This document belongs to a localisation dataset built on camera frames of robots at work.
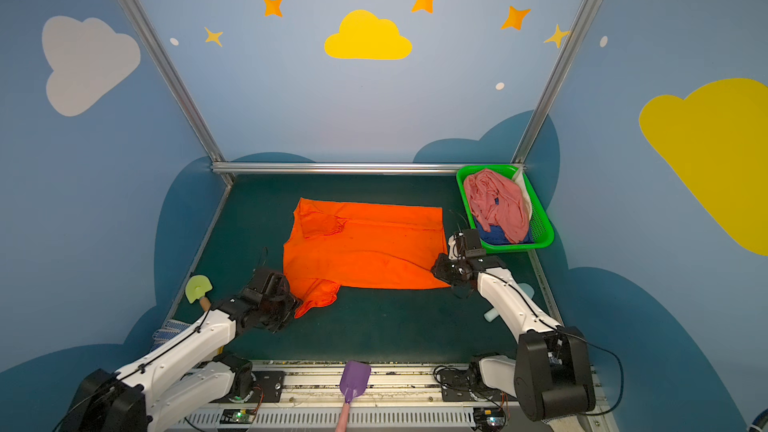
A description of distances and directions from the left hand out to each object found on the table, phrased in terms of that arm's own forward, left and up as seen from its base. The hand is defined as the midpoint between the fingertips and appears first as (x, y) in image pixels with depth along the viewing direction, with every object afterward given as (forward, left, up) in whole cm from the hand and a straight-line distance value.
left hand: (307, 305), depth 85 cm
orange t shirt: (+23, -14, -3) cm, 27 cm away
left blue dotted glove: (-6, +39, -3) cm, 39 cm away
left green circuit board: (-26, +13, -3) cm, 29 cm away
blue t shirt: (+24, -59, +3) cm, 64 cm away
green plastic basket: (+26, -75, +4) cm, 79 cm away
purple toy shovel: (-19, -15, -2) cm, 24 cm away
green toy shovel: (+6, +36, -2) cm, 37 cm away
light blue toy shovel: (-1, -54, -2) cm, 54 cm away
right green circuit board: (-26, -48, -4) cm, 55 cm away
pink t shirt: (+37, -62, +6) cm, 72 cm away
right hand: (+11, -38, +5) cm, 40 cm away
